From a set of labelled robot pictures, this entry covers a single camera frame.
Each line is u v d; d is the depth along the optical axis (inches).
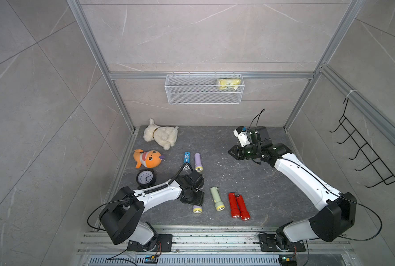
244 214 31.3
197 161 38.9
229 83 33.2
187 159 39.3
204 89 39.4
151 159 36.5
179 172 25.7
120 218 16.7
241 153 27.0
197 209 31.7
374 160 24.7
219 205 32.2
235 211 32.1
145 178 36.3
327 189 17.1
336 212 15.6
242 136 28.1
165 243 28.8
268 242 28.7
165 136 40.0
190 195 27.9
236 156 27.0
